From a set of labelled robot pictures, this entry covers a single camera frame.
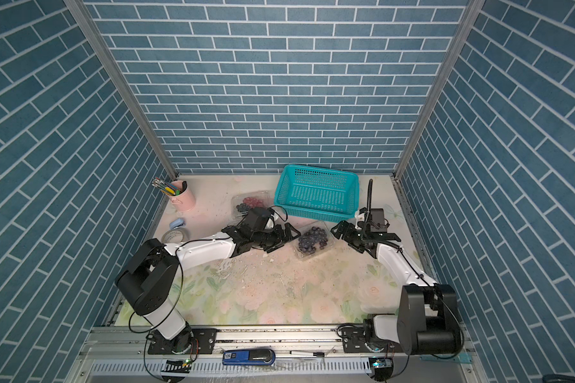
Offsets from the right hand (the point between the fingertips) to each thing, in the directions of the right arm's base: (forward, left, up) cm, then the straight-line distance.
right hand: (342, 234), depth 88 cm
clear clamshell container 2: (+11, +45, -8) cm, 47 cm away
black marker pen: (-37, +6, -10) cm, 39 cm away
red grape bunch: (+17, +38, -5) cm, 42 cm away
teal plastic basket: (+28, +10, -10) cm, 31 cm away
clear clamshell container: (+1, +10, -6) cm, 11 cm away
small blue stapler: (+4, +68, -6) cm, 69 cm away
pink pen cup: (+13, +67, 0) cm, 68 cm away
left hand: (-5, +16, +1) cm, 16 cm away
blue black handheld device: (-40, +27, -5) cm, 49 cm away
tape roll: (-1, +67, -8) cm, 67 cm away
